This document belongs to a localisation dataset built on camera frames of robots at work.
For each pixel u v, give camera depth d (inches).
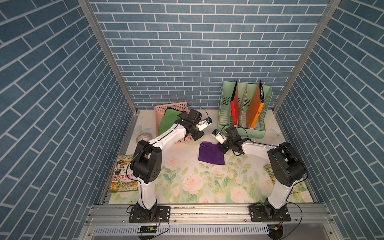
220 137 33.5
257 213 29.0
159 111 45.5
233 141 29.9
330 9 28.2
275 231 27.8
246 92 41.6
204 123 31.9
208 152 37.6
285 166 19.3
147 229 28.3
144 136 39.8
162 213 29.1
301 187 32.5
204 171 35.0
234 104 34.0
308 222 28.9
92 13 28.5
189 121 28.0
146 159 20.0
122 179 33.3
